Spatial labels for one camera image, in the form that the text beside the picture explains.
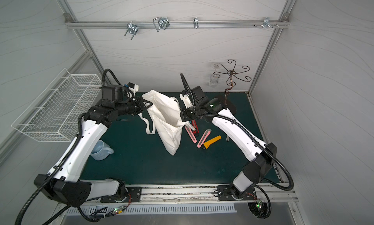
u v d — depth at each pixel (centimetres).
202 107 53
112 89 51
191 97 56
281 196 73
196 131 96
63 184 37
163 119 74
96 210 71
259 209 72
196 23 78
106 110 52
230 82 93
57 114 68
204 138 93
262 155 41
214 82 100
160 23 77
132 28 76
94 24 79
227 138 95
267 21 76
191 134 96
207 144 91
